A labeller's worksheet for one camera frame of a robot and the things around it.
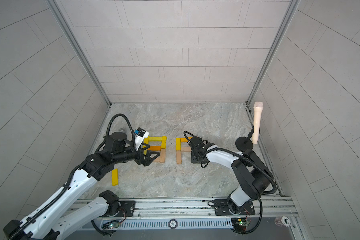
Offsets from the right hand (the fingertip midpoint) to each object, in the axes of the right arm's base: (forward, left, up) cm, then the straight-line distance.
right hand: (195, 159), depth 90 cm
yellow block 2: (+11, +19, +3) cm, 22 cm away
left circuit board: (-30, +41, +5) cm, 51 cm away
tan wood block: (-10, +18, +24) cm, 32 cm away
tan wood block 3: (+1, +10, +3) cm, 10 cm away
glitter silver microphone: (+20, +46, +9) cm, 51 cm away
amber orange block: (0, +6, +23) cm, 24 cm away
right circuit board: (-33, -18, 0) cm, 38 cm away
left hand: (-4, +19, +23) cm, 30 cm away
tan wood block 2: (+6, +6, +2) cm, 9 cm away
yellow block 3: (+9, +10, +4) cm, 14 cm away
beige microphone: (+12, -33, +31) cm, 47 cm away
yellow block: (-5, +22, +33) cm, 40 cm away
